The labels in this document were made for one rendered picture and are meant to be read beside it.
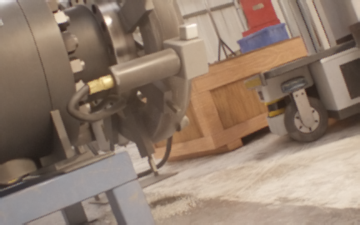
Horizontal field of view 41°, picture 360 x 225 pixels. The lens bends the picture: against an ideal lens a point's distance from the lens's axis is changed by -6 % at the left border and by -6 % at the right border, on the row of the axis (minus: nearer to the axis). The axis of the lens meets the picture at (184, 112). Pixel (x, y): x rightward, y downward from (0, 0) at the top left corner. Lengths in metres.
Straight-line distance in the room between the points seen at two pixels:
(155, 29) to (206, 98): 1.21
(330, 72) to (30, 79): 1.09
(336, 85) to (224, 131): 0.93
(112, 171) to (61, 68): 0.34
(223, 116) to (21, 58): 1.52
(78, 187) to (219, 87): 1.57
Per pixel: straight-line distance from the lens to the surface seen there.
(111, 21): 1.60
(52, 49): 1.45
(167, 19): 1.50
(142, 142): 1.74
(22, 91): 1.43
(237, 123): 2.75
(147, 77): 1.37
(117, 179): 1.33
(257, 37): 3.23
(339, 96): 1.93
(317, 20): 2.12
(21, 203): 1.27
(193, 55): 1.42
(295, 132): 1.97
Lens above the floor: 0.30
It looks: 1 degrees down
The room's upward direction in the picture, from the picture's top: 20 degrees counter-clockwise
